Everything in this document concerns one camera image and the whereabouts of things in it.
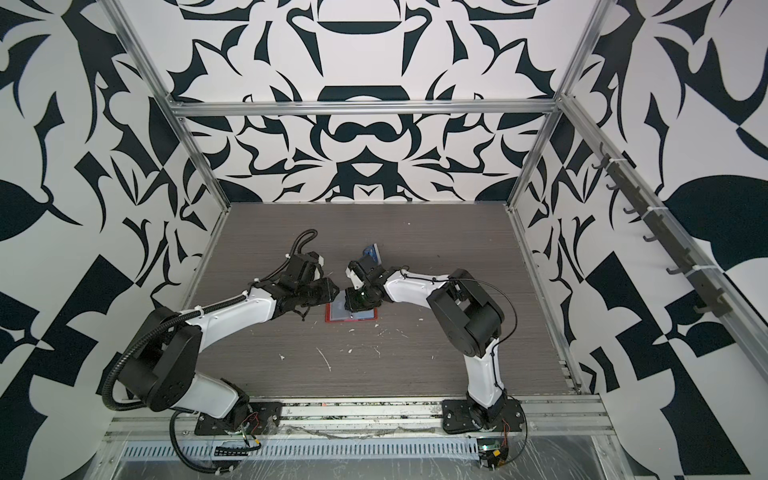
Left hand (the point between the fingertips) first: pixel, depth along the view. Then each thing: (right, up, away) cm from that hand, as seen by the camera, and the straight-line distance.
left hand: (339, 285), depth 89 cm
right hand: (+2, -6, +2) cm, 7 cm away
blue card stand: (+9, +9, +13) cm, 18 cm away
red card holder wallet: (-1, -8, +2) cm, 9 cm away
